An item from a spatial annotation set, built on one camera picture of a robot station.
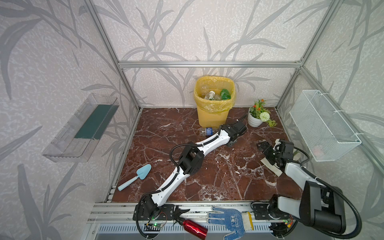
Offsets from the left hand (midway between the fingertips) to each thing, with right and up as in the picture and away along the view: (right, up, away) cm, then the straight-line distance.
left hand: (228, 134), depth 99 cm
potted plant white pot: (+20, +14, 0) cm, 24 cm away
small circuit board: (-39, -41, -28) cm, 63 cm away
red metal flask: (-20, -39, -33) cm, 55 cm away
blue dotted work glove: (-3, -38, -28) cm, 47 cm away
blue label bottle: (-14, +2, 0) cm, 14 cm away
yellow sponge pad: (+4, -39, -28) cm, 48 cm away
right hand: (+19, -5, -7) cm, 21 cm away
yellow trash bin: (-11, +13, -8) cm, 19 cm away
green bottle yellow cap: (-3, +26, -3) cm, 27 cm away
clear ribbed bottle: (-11, +25, -2) cm, 28 cm away
